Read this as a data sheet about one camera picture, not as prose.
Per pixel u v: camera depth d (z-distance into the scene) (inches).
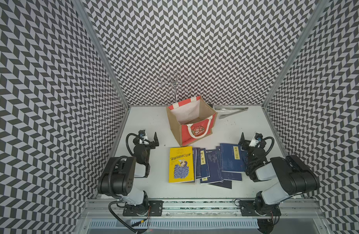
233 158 34.1
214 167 33.0
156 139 33.9
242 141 31.8
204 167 33.1
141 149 27.1
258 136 28.4
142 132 29.7
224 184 31.5
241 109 45.6
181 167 32.3
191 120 41.1
